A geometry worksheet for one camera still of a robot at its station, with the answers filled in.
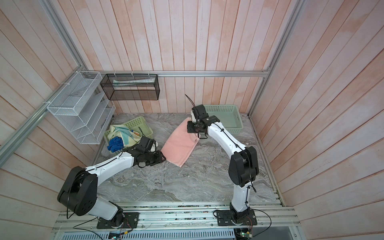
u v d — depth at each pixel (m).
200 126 0.64
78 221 0.74
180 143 0.96
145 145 0.71
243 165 0.48
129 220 0.73
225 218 0.73
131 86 1.05
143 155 0.68
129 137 0.93
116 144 0.92
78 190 0.43
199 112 0.69
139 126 1.11
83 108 0.73
